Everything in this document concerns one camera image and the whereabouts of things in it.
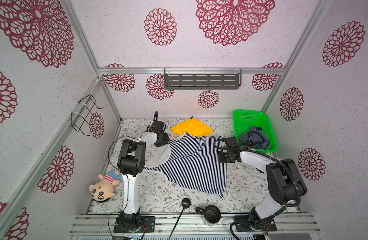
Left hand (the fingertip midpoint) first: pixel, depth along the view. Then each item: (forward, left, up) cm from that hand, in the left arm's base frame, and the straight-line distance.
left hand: (166, 143), depth 107 cm
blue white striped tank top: (-14, -18, +1) cm, 23 cm away
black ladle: (-41, -13, +2) cm, 43 cm away
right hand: (-14, -35, +4) cm, 38 cm away
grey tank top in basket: (-4, -59, +9) cm, 60 cm away
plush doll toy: (-35, +29, +8) cm, 47 cm away
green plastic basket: (+18, -60, +3) cm, 63 cm away
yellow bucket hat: (+13, -21, +2) cm, 24 cm away
